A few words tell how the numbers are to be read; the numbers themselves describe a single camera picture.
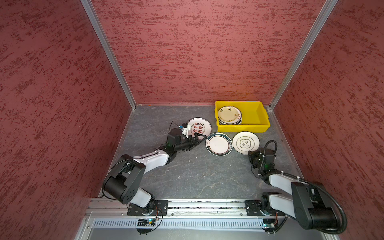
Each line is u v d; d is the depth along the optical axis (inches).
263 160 27.4
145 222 28.2
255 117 44.6
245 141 38.5
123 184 17.1
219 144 38.5
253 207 29.3
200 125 42.3
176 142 27.4
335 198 27.1
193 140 29.7
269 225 27.6
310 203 17.7
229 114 42.8
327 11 28.6
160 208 29.0
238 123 40.8
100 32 31.2
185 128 31.9
